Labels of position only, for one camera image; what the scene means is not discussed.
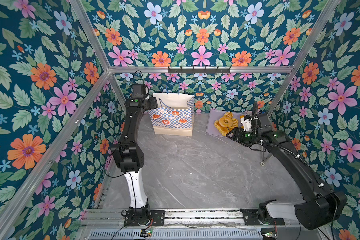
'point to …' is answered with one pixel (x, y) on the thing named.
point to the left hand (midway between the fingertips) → (152, 97)
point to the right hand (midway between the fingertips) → (230, 135)
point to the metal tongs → (262, 163)
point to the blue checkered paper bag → (174, 115)
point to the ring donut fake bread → (226, 124)
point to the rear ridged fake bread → (229, 114)
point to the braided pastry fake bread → (223, 130)
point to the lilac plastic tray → (215, 114)
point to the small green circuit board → (144, 233)
